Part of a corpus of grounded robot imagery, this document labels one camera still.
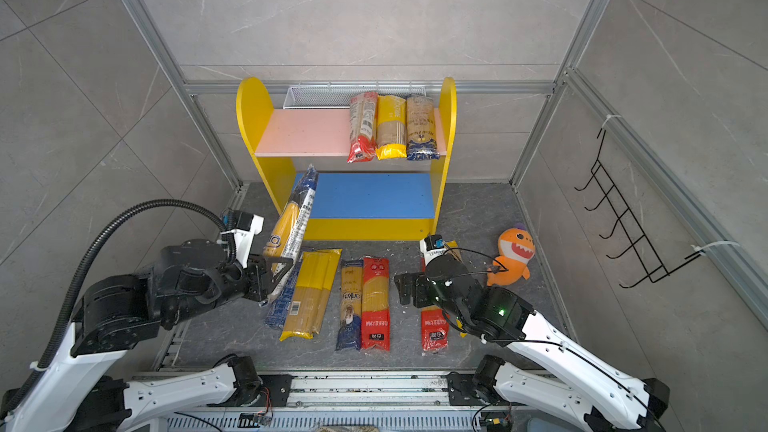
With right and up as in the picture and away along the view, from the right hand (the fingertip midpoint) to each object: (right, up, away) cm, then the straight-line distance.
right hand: (410, 274), depth 70 cm
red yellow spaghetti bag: (+7, -18, +12) cm, 23 cm away
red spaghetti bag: (-9, -13, +16) cm, 23 cm away
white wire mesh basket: (-22, +53, +28) cm, 64 cm away
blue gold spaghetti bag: (-16, -11, +17) cm, 26 cm away
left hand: (-24, +7, -14) cm, 28 cm away
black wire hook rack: (+47, +4, -12) cm, 49 cm away
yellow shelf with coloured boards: (-9, +18, +30) cm, 37 cm away
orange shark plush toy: (+35, +3, +22) cm, 42 cm away
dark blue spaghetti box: (-37, -13, +14) cm, 41 cm away
